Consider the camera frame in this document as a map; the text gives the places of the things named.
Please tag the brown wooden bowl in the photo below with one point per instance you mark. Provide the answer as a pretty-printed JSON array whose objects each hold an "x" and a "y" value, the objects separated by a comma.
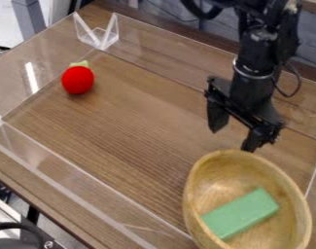
[{"x": 227, "y": 174}]

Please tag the red plush strawberry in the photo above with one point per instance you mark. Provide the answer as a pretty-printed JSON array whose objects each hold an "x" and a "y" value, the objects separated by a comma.
[{"x": 78, "y": 78}]

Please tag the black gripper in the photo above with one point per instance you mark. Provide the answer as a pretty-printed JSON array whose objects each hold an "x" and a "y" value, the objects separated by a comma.
[{"x": 245, "y": 100}]

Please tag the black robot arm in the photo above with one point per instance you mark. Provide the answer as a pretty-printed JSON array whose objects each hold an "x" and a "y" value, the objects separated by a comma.
[{"x": 270, "y": 42}]

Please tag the clear acrylic corner bracket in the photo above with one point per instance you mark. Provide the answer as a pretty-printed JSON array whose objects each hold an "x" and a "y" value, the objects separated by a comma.
[{"x": 97, "y": 37}]

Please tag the green rectangular block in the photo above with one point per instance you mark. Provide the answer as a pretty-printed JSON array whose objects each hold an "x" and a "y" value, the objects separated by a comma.
[{"x": 241, "y": 213}]

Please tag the black device bottom left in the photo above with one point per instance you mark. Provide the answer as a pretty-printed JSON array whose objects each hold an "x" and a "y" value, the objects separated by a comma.
[{"x": 25, "y": 236}]

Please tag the grey post top left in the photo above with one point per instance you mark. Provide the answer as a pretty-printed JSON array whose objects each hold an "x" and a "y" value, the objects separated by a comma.
[{"x": 30, "y": 17}]

